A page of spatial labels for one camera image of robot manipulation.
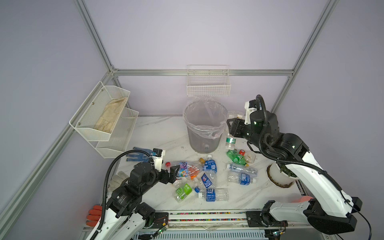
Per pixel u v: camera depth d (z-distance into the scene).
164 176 0.59
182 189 0.78
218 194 0.80
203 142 0.85
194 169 0.86
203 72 0.91
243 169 0.87
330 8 0.69
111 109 0.82
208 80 0.96
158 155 0.57
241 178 0.82
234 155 0.95
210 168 0.88
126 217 0.47
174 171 0.60
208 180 0.80
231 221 0.75
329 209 0.39
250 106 0.53
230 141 0.60
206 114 0.96
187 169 0.83
